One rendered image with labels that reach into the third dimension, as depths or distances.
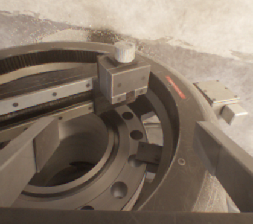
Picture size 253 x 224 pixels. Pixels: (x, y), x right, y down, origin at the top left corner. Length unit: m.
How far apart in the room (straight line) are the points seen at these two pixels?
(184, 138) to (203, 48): 0.69
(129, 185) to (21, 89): 0.30
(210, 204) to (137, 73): 0.26
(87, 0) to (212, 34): 0.59
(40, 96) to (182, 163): 0.30
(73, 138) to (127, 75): 0.39
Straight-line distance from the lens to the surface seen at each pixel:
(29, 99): 0.42
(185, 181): 0.29
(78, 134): 0.67
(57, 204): 0.41
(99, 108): 0.48
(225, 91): 0.57
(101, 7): 0.92
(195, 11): 0.91
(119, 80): 0.37
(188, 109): 0.40
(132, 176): 0.43
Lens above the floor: 0.87
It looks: 51 degrees down
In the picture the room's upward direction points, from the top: 168 degrees counter-clockwise
